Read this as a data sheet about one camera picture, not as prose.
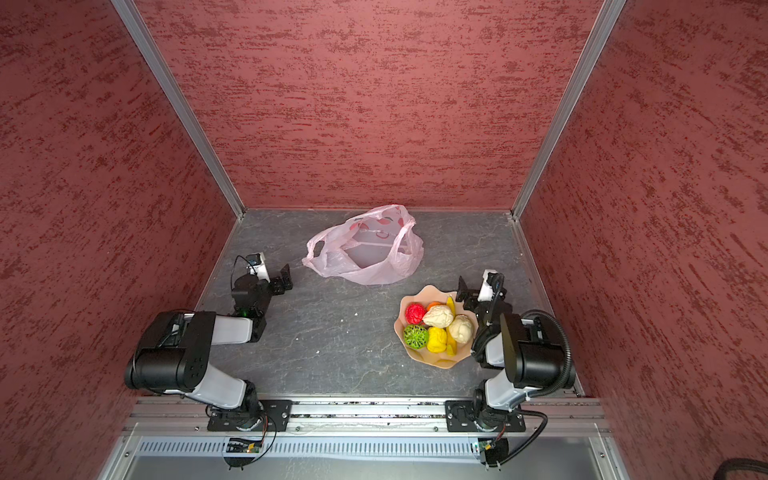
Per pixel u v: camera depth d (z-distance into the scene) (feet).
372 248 3.66
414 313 2.79
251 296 2.38
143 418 2.46
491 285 2.49
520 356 1.50
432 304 2.93
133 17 2.33
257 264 2.64
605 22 2.38
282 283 2.85
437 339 2.67
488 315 2.38
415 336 2.60
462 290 2.69
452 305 2.94
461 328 2.65
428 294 3.03
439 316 2.66
